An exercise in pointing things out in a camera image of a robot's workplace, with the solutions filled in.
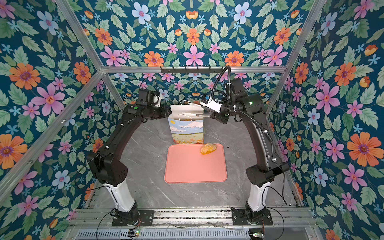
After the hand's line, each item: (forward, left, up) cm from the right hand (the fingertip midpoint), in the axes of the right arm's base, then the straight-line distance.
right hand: (215, 108), depth 70 cm
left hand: (+9, +24, -7) cm, 26 cm away
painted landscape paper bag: (+4, +16, -20) cm, 26 cm away
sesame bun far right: (-2, +3, -33) cm, 33 cm away
